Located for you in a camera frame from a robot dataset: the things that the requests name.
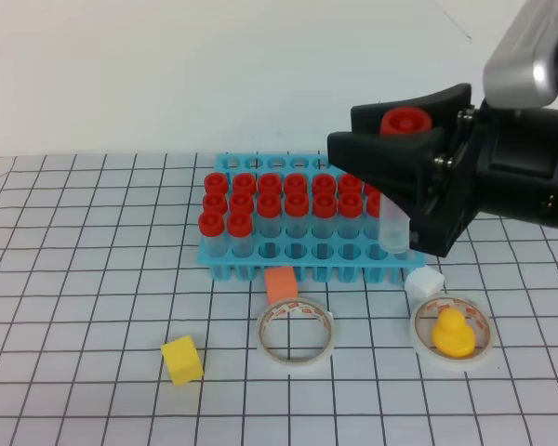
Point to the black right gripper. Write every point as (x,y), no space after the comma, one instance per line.
(468,160)

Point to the red capped tube back row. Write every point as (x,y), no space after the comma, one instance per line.
(295,183)
(216,182)
(324,183)
(348,183)
(270,183)
(369,189)
(244,183)

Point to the yellow foam cube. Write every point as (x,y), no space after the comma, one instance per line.
(182,361)

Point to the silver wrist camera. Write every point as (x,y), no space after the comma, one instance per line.
(522,73)

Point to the blue test tube rack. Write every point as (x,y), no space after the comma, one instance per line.
(335,256)

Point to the white foam cube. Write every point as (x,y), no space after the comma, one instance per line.
(422,283)

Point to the yellow rubber duck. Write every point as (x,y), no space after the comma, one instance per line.
(452,335)

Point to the right white tape roll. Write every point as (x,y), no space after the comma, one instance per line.
(424,317)

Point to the red capped tube front row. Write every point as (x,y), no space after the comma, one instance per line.
(212,228)
(240,228)

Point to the left white tape roll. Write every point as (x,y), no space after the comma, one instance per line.
(279,309)

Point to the red capped test tube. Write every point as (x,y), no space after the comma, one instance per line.
(394,234)

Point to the orange foam block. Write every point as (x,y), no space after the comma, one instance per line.
(281,284)

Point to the grid pattern table mat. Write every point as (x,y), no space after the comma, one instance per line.
(98,270)

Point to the white tape roll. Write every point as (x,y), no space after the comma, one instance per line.
(279,309)
(424,317)

